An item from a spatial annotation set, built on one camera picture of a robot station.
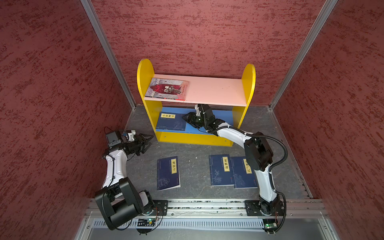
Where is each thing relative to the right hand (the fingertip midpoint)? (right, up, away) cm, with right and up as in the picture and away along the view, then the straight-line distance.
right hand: (182, 121), depth 90 cm
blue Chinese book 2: (-8, -31, -5) cm, 32 cm away
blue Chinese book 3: (+23, -30, -4) cm, 38 cm away
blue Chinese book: (-8, 0, +3) cm, 9 cm away
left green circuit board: (-13, -48, -19) cm, 54 cm away
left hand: (-15, -11, -9) cm, 21 cm away
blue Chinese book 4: (+36, -32, -6) cm, 49 cm away
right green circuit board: (+45, -50, -19) cm, 70 cm away
